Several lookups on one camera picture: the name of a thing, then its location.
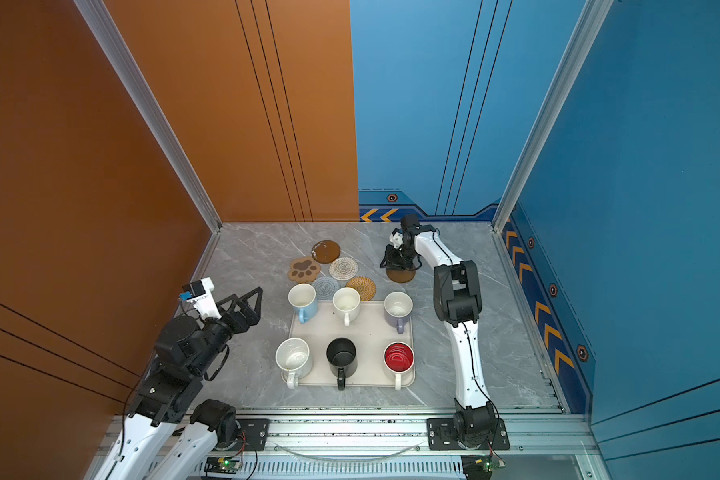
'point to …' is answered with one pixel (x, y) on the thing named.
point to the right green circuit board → (480, 467)
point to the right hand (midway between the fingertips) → (383, 265)
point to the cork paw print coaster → (303, 269)
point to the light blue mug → (303, 298)
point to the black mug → (342, 358)
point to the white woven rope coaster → (343, 268)
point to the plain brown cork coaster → (400, 275)
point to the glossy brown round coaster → (325, 251)
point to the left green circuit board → (222, 465)
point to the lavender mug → (398, 307)
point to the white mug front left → (294, 356)
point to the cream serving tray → (369, 352)
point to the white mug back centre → (346, 303)
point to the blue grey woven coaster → (326, 287)
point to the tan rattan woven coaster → (365, 286)
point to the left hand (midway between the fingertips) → (252, 291)
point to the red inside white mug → (398, 358)
